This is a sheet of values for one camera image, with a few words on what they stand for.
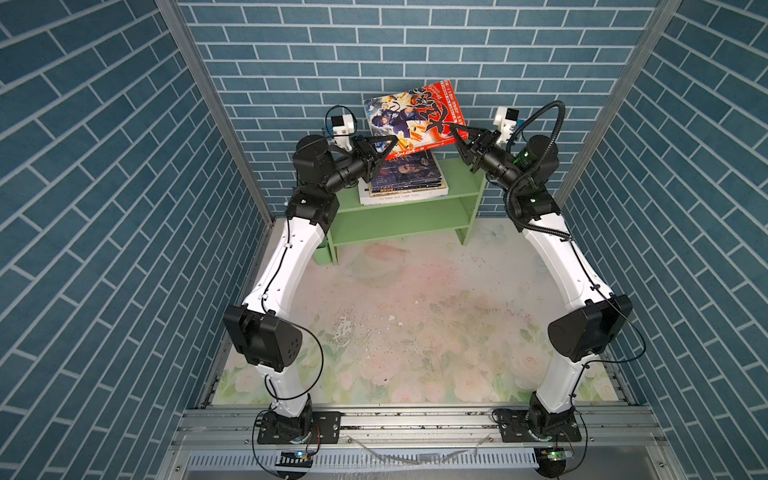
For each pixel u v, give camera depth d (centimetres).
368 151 60
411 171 87
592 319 46
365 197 86
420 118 64
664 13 71
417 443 72
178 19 71
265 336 44
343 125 62
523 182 54
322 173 53
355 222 105
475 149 58
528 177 54
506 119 62
